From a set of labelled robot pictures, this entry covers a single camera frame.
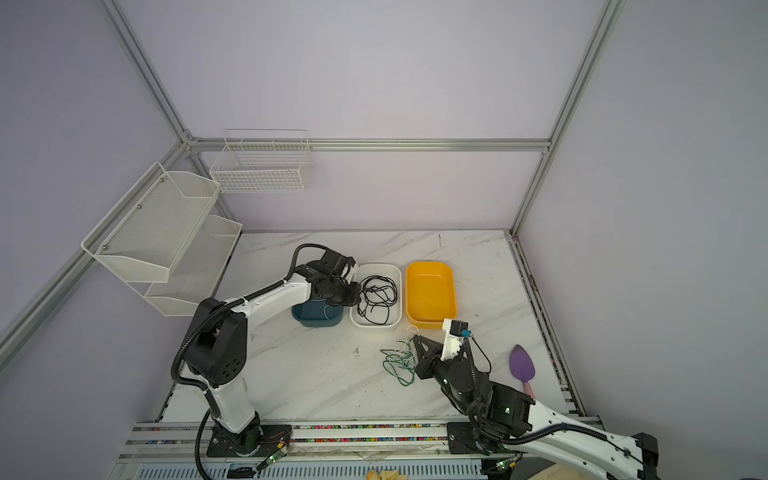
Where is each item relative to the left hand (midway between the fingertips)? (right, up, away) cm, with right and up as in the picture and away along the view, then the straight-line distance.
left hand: (359, 301), depth 90 cm
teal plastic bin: (-14, -5, +5) cm, 15 cm away
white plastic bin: (+10, +9, +12) cm, 18 cm away
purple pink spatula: (+49, -19, -4) cm, 53 cm away
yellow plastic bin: (+24, +1, +11) cm, 26 cm away
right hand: (+15, -7, -20) cm, 26 cm away
